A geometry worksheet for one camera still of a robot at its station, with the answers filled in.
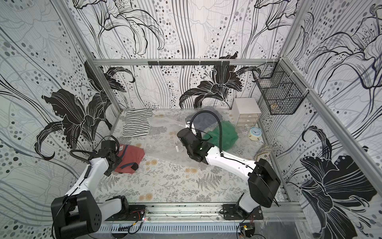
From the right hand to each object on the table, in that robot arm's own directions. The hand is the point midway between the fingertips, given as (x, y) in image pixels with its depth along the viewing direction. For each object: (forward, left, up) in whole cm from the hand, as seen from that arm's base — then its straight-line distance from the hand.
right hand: (192, 130), depth 82 cm
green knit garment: (+8, -25, -18) cm, 32 cm away
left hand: (-15, +44, -13) cm, 48 cm away
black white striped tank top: (+21, +44, -20) cm, 53 cm away
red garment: (-8, +38, -16) cm, 43 cm away
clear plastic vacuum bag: (+5, +22, -20) cm, 30 cm away
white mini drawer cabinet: (+19, -35, -6) cm, 41 cm away
